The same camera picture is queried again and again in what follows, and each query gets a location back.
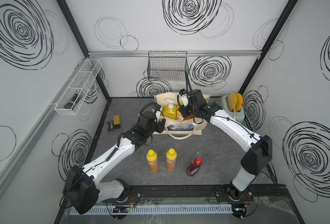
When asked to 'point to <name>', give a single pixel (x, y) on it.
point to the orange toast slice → (239, 101)
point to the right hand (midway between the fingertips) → (181, 107)
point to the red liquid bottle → (193, 169)
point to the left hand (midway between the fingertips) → (161, 118)
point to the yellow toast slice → (231, 101)
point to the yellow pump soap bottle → (170, 111)
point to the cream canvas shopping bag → (176, 129)
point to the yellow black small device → (115, 123)
